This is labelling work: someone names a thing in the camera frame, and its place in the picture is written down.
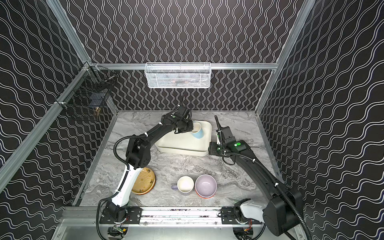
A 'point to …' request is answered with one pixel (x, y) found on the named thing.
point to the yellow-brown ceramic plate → (145, 181)
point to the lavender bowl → (205, 186)
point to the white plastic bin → (186, 143)
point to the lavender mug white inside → (185, 184)
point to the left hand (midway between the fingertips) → (193, 126)
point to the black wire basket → (89, 89)
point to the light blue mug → (197, 131)
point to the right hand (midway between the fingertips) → (214, 149)
